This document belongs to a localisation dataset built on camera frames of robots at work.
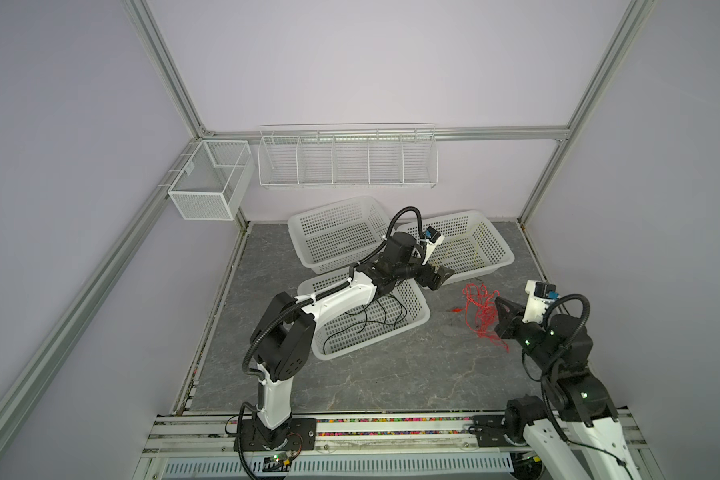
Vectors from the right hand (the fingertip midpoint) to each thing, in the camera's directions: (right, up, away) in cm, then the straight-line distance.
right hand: (500, 301), depth 71 cm
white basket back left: (-44, +18, +45) cm, 65 cm away
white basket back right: (+7, +14, +42) cm, 44 cm away
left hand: (-11, +8, +10) cm, 17 cm away
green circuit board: (-54, -40, +1) cm, 67 cm away
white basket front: (-38, -12, +21) cm, 45 cm away
